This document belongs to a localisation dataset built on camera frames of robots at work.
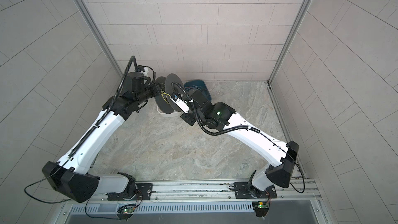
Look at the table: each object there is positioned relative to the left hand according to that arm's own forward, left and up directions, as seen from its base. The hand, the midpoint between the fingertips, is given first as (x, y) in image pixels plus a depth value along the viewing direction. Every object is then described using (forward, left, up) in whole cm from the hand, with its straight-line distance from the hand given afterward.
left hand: (165, 82), depth 72 cm
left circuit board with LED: (-48, +13, -28) cm, 57 cm away
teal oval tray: (+27, -14, -31) cm, 44 cm away
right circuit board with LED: (-45, -45, -31) cm, 71 cm away
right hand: (-12, -10, -4) cm, 16 cm away
